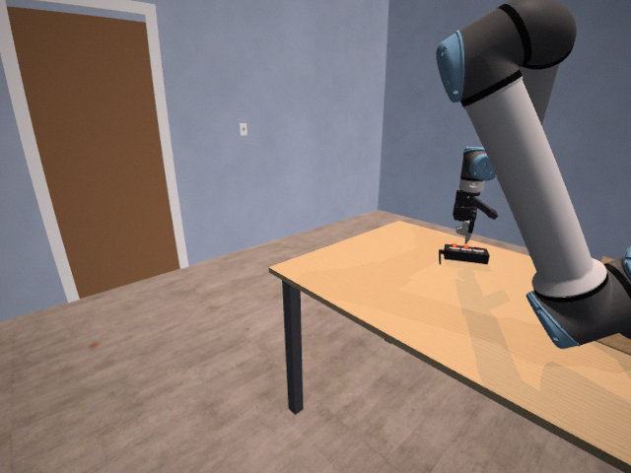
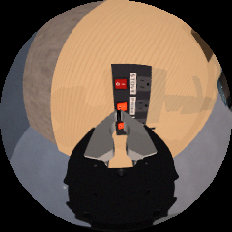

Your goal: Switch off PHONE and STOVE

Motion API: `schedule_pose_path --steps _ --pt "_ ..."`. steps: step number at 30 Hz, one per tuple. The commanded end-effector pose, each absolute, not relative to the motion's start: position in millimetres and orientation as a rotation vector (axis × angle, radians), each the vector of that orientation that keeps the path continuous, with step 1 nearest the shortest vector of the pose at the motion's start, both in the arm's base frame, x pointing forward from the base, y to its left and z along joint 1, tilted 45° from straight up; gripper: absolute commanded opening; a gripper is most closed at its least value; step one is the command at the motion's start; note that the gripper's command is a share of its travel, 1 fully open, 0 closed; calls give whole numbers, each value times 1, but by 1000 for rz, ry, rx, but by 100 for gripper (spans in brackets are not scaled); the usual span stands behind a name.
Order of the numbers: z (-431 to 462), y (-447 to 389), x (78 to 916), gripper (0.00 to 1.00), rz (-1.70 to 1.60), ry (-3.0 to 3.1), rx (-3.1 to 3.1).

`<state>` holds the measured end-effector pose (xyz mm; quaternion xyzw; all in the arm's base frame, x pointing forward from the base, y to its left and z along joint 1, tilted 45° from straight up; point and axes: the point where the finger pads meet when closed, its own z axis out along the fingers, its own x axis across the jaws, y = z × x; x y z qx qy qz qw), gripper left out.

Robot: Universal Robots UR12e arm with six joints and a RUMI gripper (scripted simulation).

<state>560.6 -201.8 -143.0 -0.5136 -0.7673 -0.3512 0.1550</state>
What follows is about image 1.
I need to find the black power strip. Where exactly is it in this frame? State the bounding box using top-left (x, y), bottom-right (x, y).
top-left (439, 244), bottom-right (490, 264)

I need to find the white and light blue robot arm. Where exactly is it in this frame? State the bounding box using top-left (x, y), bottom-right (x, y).
top-left (436, 0), bottom-right (631, 349)

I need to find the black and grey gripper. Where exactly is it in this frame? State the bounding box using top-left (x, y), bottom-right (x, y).
top-left (454, 190), bottom-right (480, 244)

